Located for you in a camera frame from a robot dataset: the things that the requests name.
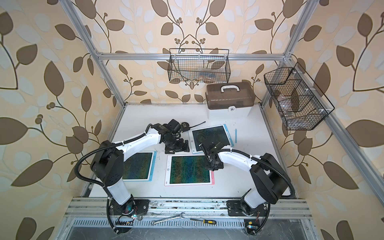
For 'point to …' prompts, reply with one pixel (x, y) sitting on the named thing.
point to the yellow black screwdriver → (205, 221)
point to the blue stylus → (236, 135)
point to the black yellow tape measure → (186, 127)
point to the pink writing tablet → (188, 170)
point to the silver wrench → (155, 222)
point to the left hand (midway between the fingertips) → (182, 149)
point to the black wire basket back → (196, 65)
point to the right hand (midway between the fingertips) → (210, 167)
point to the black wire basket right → (301, 105)
